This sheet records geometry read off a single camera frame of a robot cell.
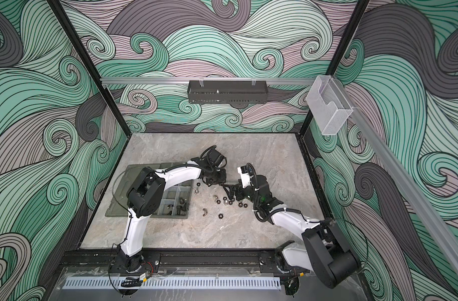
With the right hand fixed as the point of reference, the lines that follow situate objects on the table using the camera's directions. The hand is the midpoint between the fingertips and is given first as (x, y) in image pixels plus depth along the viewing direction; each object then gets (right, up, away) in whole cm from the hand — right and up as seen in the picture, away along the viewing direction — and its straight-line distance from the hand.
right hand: (232, 183), depth 85 cm
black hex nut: (-4, -15, +1) cm, 16 cm away
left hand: (-2, 0, +10) cm, 10 cm away
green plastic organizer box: (-27, -10, +4) cm, 29 cm away
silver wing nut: (-12, -14, +3) cm, 19 cm away
